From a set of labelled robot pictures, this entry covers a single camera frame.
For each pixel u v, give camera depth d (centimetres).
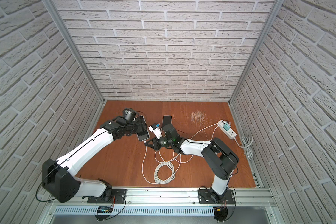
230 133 97
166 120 107
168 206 73
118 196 73
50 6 70
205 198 73
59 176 39
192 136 97
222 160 47
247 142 97
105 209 72
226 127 95
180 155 87
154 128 76
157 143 74
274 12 71
